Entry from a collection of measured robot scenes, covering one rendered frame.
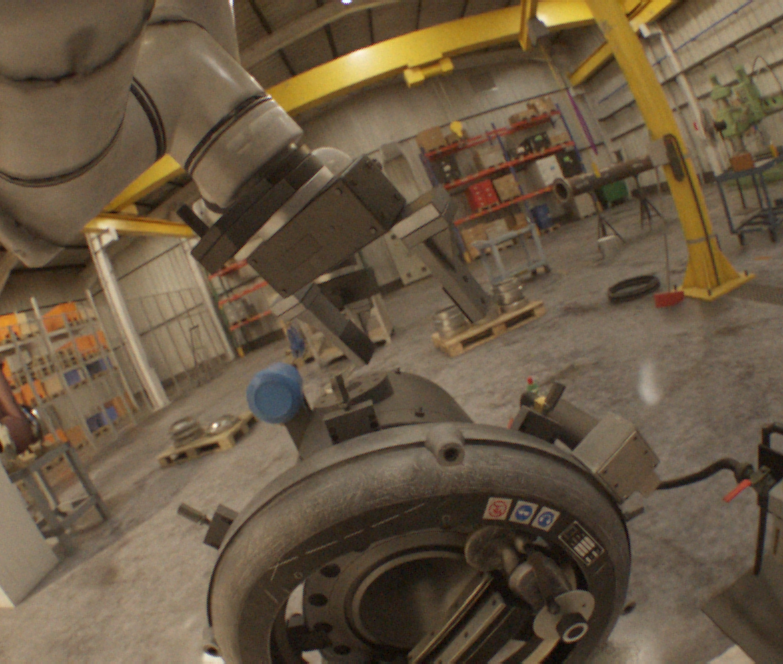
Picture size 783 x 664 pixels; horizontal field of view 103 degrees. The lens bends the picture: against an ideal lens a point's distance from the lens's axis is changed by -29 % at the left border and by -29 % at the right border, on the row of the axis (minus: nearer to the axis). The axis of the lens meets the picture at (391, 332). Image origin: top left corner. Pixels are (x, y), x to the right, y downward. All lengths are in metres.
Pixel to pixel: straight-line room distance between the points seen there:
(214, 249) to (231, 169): 0.06
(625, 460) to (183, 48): 0.73
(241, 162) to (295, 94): 11.81
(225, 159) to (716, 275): 3.94
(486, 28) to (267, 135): 12.78
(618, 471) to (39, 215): 0.74
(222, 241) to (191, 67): 0.13
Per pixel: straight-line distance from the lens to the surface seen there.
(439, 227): 0.30
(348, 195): 0.29
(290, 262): 0.35
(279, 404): 1.27
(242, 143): 0.31
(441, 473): 0.56
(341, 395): 0.63
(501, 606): 0.69
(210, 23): 0.45
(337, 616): 0.86
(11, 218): 0.28
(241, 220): 0.28
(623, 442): 0.70
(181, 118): 0.32
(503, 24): 13.25
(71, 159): 0.23
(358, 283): 0.75
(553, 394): 0.72
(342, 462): 0.58
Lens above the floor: 1.19
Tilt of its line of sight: 9 degrees down
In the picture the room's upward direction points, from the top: 23 degrees counter-clockwise
